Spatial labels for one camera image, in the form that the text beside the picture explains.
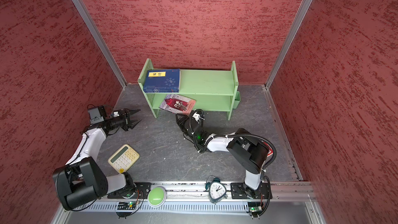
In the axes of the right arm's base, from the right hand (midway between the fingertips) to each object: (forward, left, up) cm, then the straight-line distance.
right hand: (174, 119), depth 84 cm
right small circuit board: (-41, -39, -15) cm, 58 cm away
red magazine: (+11, -1, -1) cm, 11 cm away
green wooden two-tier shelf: (+8, -22, +14) cm, 27 cm away
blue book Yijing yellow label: (+13, +5, +17) cm, 22 cm away
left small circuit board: (-38, +22, -17) cm, 47 cm away
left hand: (0, +17, +5) cm, 17 cm away
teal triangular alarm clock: (-34, -22, -11) cm, 42 cm away
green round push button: (-35, +7, -12) cm, 38 cm away
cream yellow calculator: (-17, +28, -13) cm, 35 cm away
